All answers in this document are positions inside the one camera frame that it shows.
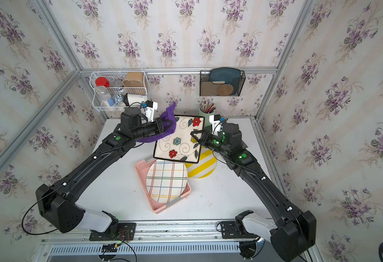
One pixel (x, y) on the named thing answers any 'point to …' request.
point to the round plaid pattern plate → (166, 180)
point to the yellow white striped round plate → (206, 165)
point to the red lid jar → (102, 81)
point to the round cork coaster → (225, 90)
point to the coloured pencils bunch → (207, 107)
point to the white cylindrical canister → (130, 99)
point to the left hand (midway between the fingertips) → (178, 125)
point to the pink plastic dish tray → (142, 167)
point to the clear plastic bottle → (103, 95)
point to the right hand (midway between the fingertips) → (193, 133)
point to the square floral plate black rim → (181, 146)
